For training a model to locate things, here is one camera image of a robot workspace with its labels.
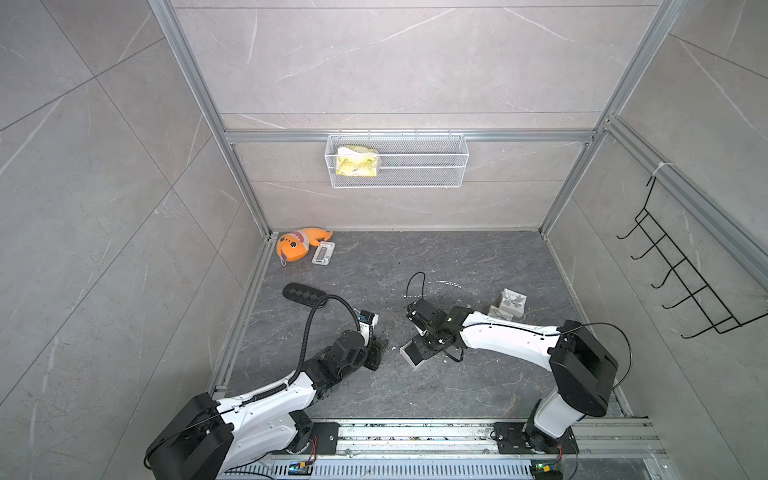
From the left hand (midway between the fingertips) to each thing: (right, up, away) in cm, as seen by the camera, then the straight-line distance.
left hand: (384, 336), depth 83 cm
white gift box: (+42, +8, +12) cm, 44 cm away
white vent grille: (+3, -29, -13) cm, 32 cm away
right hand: (+12, -3, +3) cm, 12 cm away
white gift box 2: (+37, +5, +10) cm, 38 cm away
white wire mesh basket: (+7, +56, +18) cm, 59 cm away
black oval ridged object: (-28, +10, +15) cm, 33 cm away
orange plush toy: (-33, +27, +22) cm, 48 cm away
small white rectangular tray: (-24, +24, +28) cm, 44 cm away
